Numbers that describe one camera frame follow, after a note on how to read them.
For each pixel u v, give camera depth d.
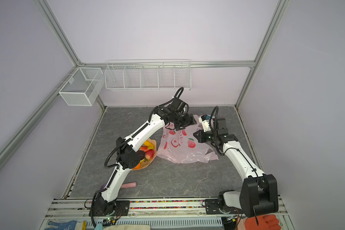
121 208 0.73
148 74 1.07
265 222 0.68
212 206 0.74
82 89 1.04
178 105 0.68
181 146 0.88
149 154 0.86
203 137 0.73
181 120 0.75
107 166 0.50
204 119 0.74
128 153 0.53
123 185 0.65
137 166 0.62
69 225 0.68
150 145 0.89
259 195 0.41
